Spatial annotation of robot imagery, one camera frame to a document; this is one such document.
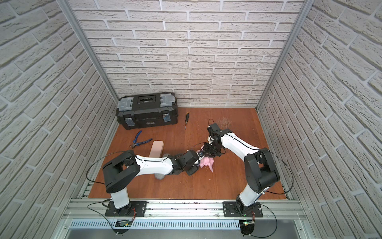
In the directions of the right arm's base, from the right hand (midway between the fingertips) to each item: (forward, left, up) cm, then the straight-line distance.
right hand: (207, 154), depth 87 cm
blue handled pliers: (+13, +47, -4) cm, 49 cm away
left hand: (-3, +7, -5) cm, 9 cm away
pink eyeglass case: (+8, +32, -4) cm, 34 cm away
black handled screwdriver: (+33, +12, -5) cm, 35 cm away
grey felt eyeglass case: (-10, +28, -3) cm, 30 cm away
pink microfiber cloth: (-6, +1, +3) cm, 6 cm away
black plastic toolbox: (+28, +37, +12) cm, 48 cm away
